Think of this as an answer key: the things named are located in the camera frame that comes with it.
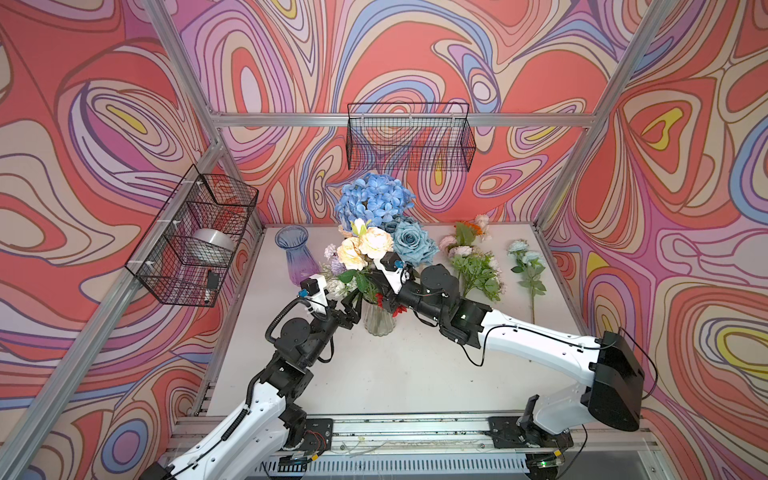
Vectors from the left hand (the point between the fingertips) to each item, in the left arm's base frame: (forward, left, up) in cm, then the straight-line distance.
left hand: (356, 288), depth 71 cm
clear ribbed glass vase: (+1, -5, -18) cm, 19 cm away
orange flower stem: (+38, -40, -17) cm, 58 cm away
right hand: (+1, -3, +2) cm, 4 cm away
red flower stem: (-6, -11, +1) cm, 12 cm away
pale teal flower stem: (+26, -59, -23) cm, 68 cm away
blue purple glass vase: (+18, +20, -13) cm, 30 cm away
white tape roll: (+10, +36, +6) cm, 38 cm away
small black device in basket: (+3, +36, -1) cm, 36 cm away
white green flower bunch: (+18, -37, -17) cm, 45 cm away
